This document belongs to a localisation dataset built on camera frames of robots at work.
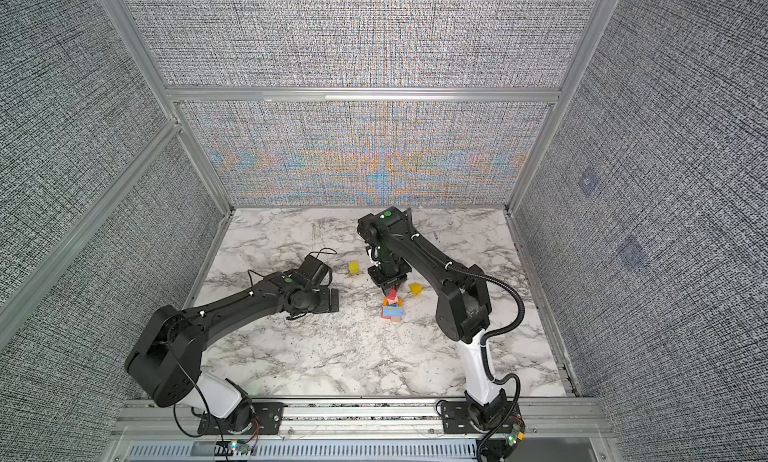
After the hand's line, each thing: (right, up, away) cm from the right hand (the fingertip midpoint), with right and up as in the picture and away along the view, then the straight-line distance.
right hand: (391, 288), depth 84 cm
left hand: (-19, -6, +5) cm, 21 cm away
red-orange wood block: (-1, -10, +6) cm, 11 cm away
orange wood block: (-1, -5, +4) cm, 6 cm away
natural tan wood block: (+1, -10, +6) cm, 12 cm away
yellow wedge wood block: (+8, -2, +11) cm, 14 cm away
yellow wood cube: (-13, +4, +19) cm, 23 cm away
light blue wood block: (+1, -9, +6) cm, 11 cm away
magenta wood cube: (0, -4, +3) cm, 5 cm away
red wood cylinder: (0, 0, -3) cm, 3 cm away
